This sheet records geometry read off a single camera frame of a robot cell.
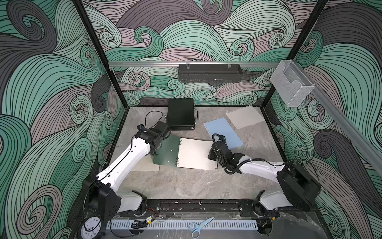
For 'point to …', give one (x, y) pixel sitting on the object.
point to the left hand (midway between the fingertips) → (150, 144)
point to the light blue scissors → (196, 227)
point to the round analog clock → (91, 228)
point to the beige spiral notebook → (146, 164)
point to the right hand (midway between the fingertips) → (208, 152)
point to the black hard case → (181, 114)
